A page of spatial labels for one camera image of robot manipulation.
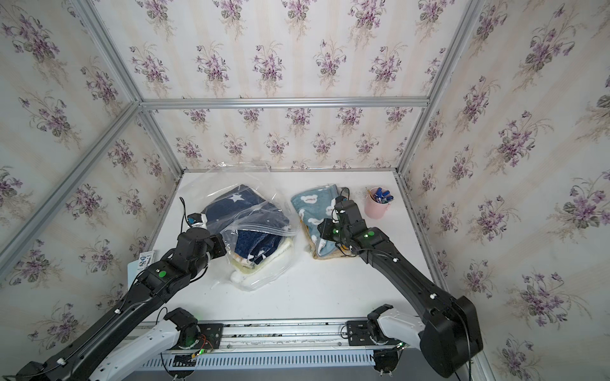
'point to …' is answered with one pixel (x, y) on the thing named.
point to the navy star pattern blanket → (253, 229)
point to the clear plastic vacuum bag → (209, 183)
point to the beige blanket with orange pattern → (342, 251)
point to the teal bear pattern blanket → (314, 206)
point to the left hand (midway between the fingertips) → (226, 238)
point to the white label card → (146, 258)
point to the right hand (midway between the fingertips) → (323, 226)
